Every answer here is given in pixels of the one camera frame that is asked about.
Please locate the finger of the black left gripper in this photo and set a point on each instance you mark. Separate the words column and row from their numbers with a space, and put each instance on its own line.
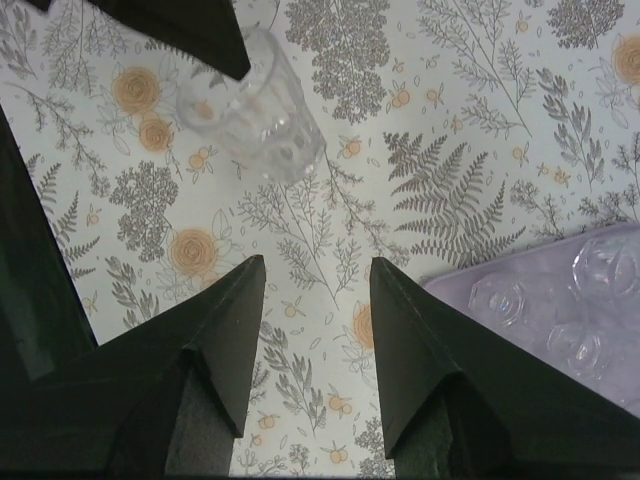
column 206, row 30

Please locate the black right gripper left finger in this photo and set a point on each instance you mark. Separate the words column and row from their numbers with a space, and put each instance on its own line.
column 168, row 397

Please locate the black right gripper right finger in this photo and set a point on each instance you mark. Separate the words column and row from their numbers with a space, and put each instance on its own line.
column 457, row 399

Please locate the clear faceted glass extra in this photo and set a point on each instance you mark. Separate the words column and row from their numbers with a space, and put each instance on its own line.
column 263, row 121

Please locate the lilac plastic tray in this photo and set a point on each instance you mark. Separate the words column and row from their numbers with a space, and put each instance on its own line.
column 551, row 297

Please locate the floral patterned tablecloth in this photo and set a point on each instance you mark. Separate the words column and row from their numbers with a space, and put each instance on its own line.
column 456, row 131

